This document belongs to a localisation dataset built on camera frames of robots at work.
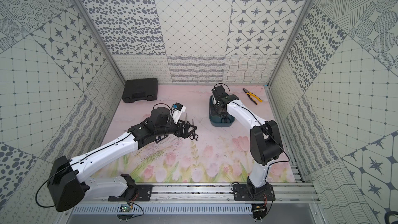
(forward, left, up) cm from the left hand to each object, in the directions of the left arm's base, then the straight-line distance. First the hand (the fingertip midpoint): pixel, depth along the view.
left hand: (191, 121), depth 75 cm
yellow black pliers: (+34, -42, -21) cm, 58 cm away
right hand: (+13, -14, -11) cm, 22 cm away
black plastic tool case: (+41, +46, -20) cm, 65 cm away
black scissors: (+15, -20, -22) cm, 33 cm away
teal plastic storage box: (+15, -13, -21) cm, 29 cm away
